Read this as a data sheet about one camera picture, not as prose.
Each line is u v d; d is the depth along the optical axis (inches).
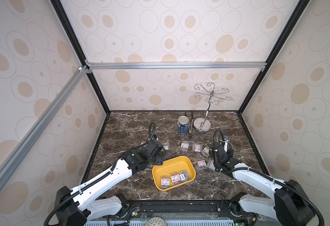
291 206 16.1
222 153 25.7
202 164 34.4
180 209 29.3
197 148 37.4
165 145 38.3
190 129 41.7
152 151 21.7
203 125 42.8
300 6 26.8
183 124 39.1
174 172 33.6
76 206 15.1
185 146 38.2
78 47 32.1
